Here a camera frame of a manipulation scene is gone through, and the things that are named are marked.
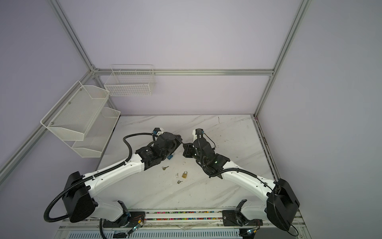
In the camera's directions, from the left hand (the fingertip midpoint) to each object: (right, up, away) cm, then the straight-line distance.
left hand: (181, 138), depth 79 cm
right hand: (0, -3, -3) cm, 4 cm away
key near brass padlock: (-2, -26, +7) cm, 27 cm away
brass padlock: (+1, -23, +10) cm, 25 cm away
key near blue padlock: (-12, -20, +12) cm, 26 cm away
